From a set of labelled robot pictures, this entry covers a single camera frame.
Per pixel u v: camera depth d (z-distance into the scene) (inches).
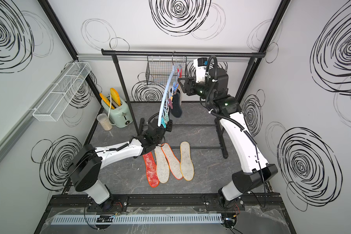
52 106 28.4
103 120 37.8
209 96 19.1
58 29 30.9
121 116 37.5
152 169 33.3
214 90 18.5
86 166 17.4
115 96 37.9
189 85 21.5
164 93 20.6
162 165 34.0
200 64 20.7
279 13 29.1
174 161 34.5
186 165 33.3
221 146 37.5
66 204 29.7
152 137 24.8
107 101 38.1
